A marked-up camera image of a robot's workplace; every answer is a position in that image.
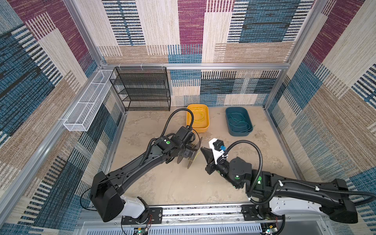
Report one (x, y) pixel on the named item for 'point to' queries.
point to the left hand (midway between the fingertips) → (185, 144)
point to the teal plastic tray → (235, 131)
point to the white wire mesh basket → (82, 115)
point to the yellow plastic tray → (198, 127)
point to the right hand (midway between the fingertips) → (202, 151)
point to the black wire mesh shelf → (143, 88)
